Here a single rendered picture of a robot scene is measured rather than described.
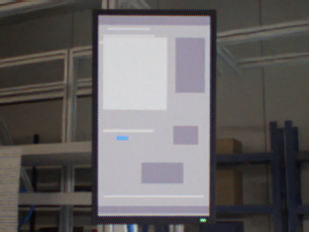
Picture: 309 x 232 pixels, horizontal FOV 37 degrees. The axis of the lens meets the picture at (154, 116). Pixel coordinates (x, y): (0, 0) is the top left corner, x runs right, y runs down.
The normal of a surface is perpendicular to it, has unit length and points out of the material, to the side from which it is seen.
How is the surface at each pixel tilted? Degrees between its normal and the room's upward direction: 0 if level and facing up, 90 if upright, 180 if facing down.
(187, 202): 101
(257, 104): 90
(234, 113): 90
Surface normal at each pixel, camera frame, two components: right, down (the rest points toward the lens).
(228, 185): -0.40, -0.16
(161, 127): 0.02, 0.01
